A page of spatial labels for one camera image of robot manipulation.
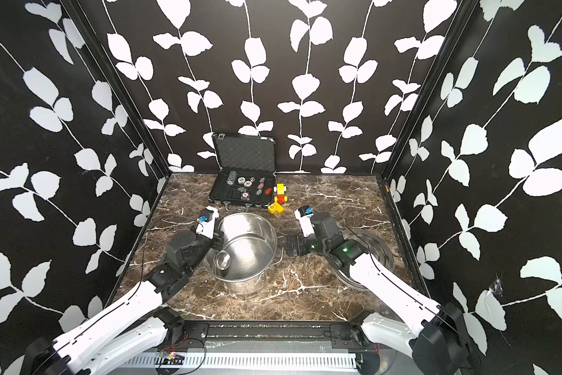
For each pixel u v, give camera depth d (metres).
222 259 0.86
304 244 0.69
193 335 0.74
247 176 1.18
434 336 0.38
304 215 0.69
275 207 1.04
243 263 0.93
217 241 0.68
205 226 0.64
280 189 1.10
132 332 0.56
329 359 0.70
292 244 0.69
